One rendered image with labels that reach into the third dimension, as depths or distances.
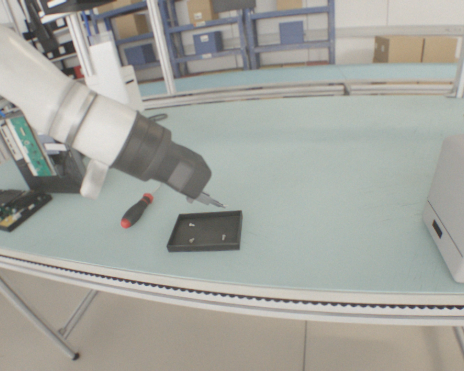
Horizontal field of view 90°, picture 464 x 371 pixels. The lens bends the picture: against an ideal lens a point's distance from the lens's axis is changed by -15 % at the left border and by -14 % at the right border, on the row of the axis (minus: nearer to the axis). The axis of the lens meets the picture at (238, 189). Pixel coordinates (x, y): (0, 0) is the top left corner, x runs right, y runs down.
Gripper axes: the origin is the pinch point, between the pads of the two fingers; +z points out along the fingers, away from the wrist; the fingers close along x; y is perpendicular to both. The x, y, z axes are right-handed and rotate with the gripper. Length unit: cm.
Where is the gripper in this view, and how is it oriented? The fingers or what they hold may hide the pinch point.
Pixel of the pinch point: (223, 206)
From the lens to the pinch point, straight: 42.1
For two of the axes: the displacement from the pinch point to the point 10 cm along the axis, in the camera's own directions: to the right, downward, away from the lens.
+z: 7.5, 3.8, 5.4
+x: -3.5, -4.6, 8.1
